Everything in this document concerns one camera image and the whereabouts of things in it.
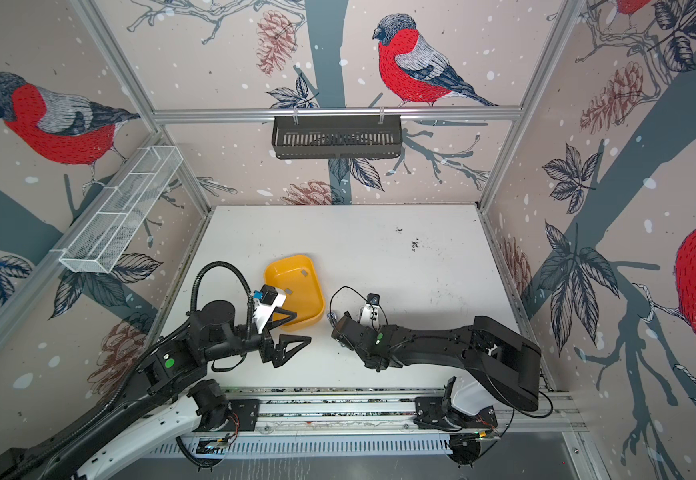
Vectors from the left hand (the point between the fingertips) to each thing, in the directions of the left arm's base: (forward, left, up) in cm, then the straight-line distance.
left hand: (299, 331), depth 64 cm
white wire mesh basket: (+30, +50, +8) cm, 59 cm away
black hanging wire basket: (+71, -6, +5) cm, 71 cm away
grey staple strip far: (+30, +5, -23) cm, 38 cm away
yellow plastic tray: (+28, +8, -23) cm, 38 cm away
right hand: (+8, -11, -21) cm, 25 cm away
